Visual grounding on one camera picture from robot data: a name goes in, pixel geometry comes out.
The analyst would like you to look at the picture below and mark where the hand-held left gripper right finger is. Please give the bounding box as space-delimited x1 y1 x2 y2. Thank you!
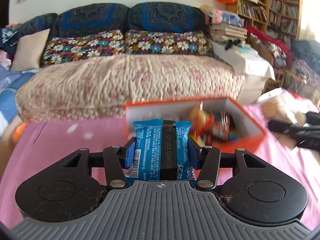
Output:
187 137 267 190

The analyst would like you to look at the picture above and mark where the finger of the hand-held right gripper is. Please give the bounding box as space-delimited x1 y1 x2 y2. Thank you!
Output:
268 120 320 151
305 112 320 127

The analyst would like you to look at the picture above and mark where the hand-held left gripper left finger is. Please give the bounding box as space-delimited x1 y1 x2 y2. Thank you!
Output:
57 136 137 190

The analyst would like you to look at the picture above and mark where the blue cookie packet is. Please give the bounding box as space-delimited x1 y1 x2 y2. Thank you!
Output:
125 120 197 182

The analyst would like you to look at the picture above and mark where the yellow pea snack packet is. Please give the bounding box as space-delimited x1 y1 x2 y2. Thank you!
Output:
189 102 214 137

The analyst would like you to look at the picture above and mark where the white rice cracker packet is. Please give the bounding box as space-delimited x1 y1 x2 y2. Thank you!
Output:
257 89 308 125

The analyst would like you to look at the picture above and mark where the orange cardboard box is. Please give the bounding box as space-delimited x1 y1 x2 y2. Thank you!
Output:
124 97 267 154

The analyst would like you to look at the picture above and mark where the dark red cookie packet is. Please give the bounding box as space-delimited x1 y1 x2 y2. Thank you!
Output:
206 114 232 143

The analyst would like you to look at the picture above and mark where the dark blue cloth pile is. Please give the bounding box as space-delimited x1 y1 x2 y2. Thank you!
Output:
290 39 320 85

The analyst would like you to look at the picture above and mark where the beige quilted sofa cover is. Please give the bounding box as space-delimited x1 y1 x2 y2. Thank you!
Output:
15 54 245 123

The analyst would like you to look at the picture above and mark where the pink daisy tablecloth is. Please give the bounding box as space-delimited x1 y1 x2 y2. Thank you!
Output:
0 104 320 228

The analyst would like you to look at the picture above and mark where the white cloth covered table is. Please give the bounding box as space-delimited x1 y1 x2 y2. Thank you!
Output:
209 39 276 105

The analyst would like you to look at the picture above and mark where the red cloth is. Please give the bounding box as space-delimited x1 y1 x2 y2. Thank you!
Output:
246 25 293 60

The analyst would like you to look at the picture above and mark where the light blue booklet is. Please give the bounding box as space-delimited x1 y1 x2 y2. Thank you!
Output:
235 44 259 57

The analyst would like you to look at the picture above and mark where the small black object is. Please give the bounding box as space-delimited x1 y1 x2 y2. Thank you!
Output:
224 39 247 50

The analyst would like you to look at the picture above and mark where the small orange object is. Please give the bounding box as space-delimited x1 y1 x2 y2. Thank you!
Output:
11 121 29 143

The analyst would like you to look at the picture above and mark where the floral pillow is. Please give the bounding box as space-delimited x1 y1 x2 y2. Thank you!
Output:
124 29 213 57
42 30 125 67

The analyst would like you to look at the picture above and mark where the wooden bookshelf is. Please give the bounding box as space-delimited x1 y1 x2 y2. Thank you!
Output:
236 0 302 40

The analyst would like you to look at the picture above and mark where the stack of books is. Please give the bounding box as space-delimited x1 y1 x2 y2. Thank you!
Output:
209 22 248 43

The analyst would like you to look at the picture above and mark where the blue plaid bedding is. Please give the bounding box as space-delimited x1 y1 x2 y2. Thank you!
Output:
0 69 35 130

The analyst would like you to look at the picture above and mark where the dark blue patterned sofa cushion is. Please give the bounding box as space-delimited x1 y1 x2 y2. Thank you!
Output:
127 2 208 33
19 12 58 38
54 3 129 39

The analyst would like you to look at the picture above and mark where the white plastic bag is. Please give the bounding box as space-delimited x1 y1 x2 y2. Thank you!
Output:
200 5 244 27

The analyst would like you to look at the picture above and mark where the plain beige cushion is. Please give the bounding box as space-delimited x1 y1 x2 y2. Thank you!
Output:
10 29 50 72

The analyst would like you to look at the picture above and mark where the pink patterned cloth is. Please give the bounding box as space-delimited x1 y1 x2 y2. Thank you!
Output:
0 50 13 68

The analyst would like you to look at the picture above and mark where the dark blue clothing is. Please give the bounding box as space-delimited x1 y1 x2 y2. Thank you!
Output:
0 27 19 47

